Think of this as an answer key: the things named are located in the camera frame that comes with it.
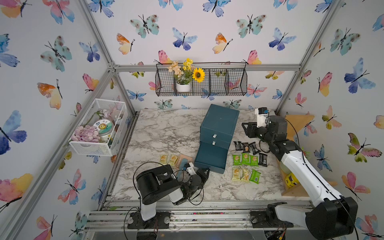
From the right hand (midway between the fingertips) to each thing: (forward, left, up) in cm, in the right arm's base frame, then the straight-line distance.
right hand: (247, 122), depth 78 cm
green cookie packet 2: (-7, -4, -27) cm, 28 cm away
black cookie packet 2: (+1, -6, -26) cm, 27 cm away
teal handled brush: (-15, +34, -25) cm, 45 cm away
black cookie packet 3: (0, -11, -26) cm, 28 cm away
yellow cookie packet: (-10, +46, -26) cm, 54 cm away
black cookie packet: (+2, -1, -26) cm, 26 cm away
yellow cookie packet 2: (-10, +40, -26) cm, 49 cm away
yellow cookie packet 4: (-17, +2, -26) cm, 31 cm away
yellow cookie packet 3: (-17, -3, -26) cm, 31 cm away
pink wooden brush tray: (-9, +36, -27) cm, 46 cm away
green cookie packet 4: (-17, -8, -27) cm, 33 cm away
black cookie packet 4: (-7, -15, -27) cm, 31 cm away
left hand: (-16, +16, -23) cm, 32 cm away
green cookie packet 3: (-8, -10, -27) cm, 30 cm away
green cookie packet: (-8, +1, -27) cm, 28 cm away
